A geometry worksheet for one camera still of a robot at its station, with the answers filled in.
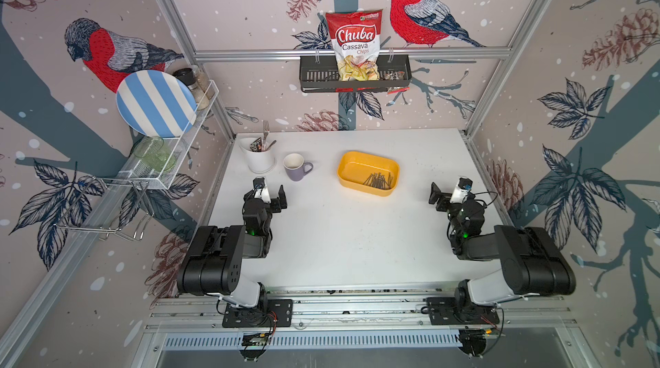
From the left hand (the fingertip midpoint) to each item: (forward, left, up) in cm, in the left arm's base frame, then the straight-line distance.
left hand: (273, 181), depth 91 cm
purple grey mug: (+8, -7, -2) cm, 11 cm away
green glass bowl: (-6, +28, +24) cm, 37 cm away
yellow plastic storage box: (+11, -37, -11) cm, 40 cm away
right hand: (0, -63, 0) cm, 63 cm away
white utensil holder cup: (+13, +9, -5) cm, 17 cm away
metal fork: (+27, +7, +3) cm, 28 cm away
